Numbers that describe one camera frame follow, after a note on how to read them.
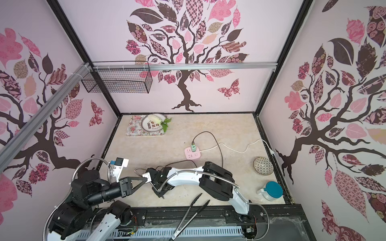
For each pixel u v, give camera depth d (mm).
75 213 417
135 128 1106
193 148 923
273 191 758
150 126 1106
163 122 1106
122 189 502
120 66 899
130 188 535
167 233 698
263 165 899
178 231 683
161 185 600
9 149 500
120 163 558
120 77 944
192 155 929
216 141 948
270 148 1033
